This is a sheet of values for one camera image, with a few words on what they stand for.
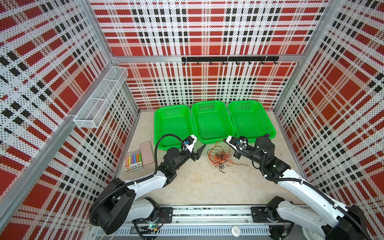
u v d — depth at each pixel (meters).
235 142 0.57
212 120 1.14
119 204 0.42
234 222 0.73
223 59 0.88
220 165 0.82
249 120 1.15
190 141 0.65
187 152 0.67
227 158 0.83
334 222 0.40
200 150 0.72
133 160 0.93
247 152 0.54
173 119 1.17
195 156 0.70
